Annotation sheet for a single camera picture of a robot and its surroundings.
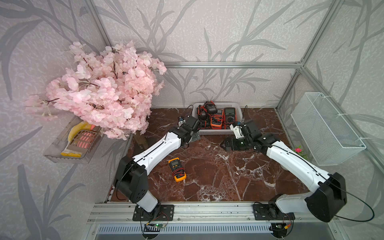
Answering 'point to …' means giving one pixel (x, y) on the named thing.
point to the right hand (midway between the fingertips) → (226, 144)
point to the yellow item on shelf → (78, 127)
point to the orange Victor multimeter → (216, 121)
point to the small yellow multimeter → (177, 170)
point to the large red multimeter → (230, 116)
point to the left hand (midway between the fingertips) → (191, 136)
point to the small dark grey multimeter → (210, 107)
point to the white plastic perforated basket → (206, 127)
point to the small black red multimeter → (202, 113)
